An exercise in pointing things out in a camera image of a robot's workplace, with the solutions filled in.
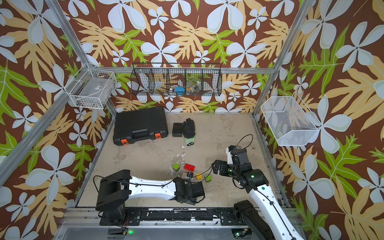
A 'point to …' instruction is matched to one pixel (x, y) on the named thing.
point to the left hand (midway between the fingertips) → (192, 197)
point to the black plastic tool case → (134, 125)
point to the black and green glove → (188, 130)
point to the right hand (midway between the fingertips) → (217, 165)
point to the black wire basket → (177, 79)
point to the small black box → (177, 130)
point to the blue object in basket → (180, 90)
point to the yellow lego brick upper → (199, 177)
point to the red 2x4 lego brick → (189, 167)
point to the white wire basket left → (91, 88)
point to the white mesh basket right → (289, 120)
